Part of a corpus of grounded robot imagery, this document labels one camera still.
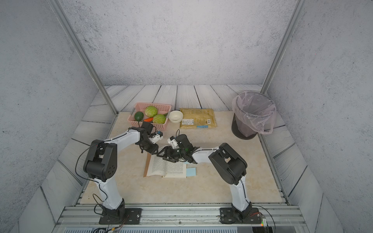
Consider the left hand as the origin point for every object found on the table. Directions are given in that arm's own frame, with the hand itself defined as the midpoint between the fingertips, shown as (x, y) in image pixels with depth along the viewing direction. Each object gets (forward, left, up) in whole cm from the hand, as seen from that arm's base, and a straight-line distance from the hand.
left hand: (157, 150), depth 96 cm
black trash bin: (+15, -55, +1) cm, 57 cm away
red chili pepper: (+28, +10, 0) cm, 29 cm away
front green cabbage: (+23, +1, +6) cm, 24 cm away
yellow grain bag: (+28, -28, 0) cm, 40 cm away
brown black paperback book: (-11, -1, +2) cm, 12 cm away
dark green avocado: (+29, +17, +3) cm, 34 cm away
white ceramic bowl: (+29, -11, +1) cm, 31 cm away
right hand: (-9, -4, +7) cm, 12 cm away
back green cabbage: (+31, +8, +6) cm, 33 cm away
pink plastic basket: (+37, 0, +2) cm, 38 cm away
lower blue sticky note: (-14, -22, -1) cm, 26 cm away
